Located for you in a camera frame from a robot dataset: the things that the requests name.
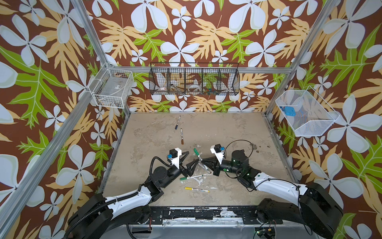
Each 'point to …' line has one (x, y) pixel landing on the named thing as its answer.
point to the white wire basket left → (111, 88)
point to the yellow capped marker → (195, 189)
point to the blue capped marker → (177, 122)
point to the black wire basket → (194, 78)
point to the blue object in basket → (290, 111)
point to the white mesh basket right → (314, 114)
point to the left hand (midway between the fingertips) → (192, 154)
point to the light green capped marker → (197, 154)
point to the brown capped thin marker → (182, 139)
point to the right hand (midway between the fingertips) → (202, 162)
